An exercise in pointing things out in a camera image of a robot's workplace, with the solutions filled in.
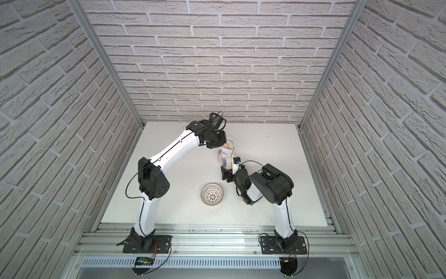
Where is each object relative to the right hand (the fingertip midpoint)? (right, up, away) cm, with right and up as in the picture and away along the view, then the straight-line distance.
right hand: (224, 167), depth 95 cm
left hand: (+1, +17, -7) cm, 18 cm away
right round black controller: (+28, -37, -25) cm, 53 cm away
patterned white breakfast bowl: (-6, -13, -8) cm, 16 cm away
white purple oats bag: (+1, +8, -9) cm, 12 cm away
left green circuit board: (-33, -36, -24) cm, 55 cm away
